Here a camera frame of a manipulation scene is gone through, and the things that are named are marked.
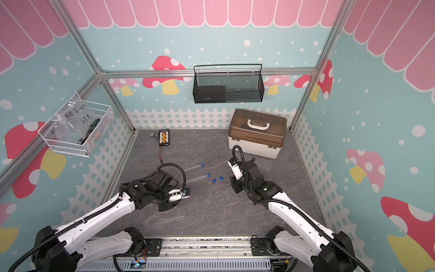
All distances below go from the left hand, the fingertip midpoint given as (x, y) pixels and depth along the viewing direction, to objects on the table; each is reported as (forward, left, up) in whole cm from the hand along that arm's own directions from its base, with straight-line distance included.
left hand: (174, 200), depth 79 cm
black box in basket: (+48, -15, +26) cm, 56 cm away
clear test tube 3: (-6, +4, -9) cm, 12 cm away
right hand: (+10, -28, +7) cm, 30 cm away
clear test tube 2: (+16, -9, -8) cm, 20 cm away
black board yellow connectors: (+45, +17, -6) cm, 49 cm away
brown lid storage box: (+34, -41, +11) cm, 55 cm away
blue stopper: (+26, -10, -9) cm, 29 cm away
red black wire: (+31, +17, -9) cm, 37 cm away
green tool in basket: (+21, +36, +24) cm, 48 cm away
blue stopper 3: (+15, -18, -8) cm, 25 cm away
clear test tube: (+23, -4, -8) cm, 25 cm away
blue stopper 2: (+18, -15, -8) cm, 25 cm away
